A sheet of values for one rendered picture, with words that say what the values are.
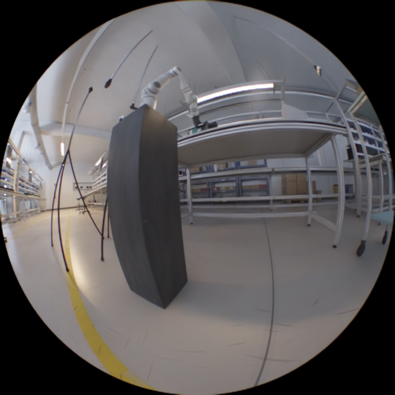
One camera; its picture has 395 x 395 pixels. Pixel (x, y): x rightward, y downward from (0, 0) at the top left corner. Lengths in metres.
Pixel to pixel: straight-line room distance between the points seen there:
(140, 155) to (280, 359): 0.81
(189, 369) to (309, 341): 0.40
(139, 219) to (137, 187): 0.10
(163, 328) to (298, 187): 4.38
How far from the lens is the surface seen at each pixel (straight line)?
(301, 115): 1.06
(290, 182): 4.27
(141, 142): 0.41
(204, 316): 0.58
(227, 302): 0.62
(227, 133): 0.91
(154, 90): 0.77
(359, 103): 1.21
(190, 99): 1.11
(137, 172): 0.38
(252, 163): 4.73
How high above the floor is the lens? 0.50
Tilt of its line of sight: 2 degrees down
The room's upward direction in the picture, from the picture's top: 3 degrees counter-clockwise
